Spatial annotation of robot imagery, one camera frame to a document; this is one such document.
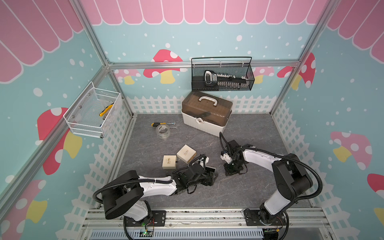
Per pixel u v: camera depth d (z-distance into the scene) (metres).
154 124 1.09
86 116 0.75
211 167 0.89
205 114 0.98
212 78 0.89
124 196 0.43
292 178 0.46
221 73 0.92
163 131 1.09
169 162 0.91
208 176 0.65
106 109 0.76
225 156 0.86
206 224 0.74
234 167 0.78
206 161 0.76
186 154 0.94
